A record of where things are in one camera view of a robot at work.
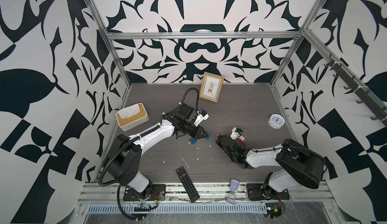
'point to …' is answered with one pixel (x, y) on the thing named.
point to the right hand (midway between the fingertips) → (216, 135)
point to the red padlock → (242, 138)
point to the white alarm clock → (276, 121)
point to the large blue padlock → (192, 140)
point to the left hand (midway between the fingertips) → (207, 133)
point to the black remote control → (188, 184)
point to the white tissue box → (132, 116)
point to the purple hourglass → (234, 185)
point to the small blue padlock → (208, 136)
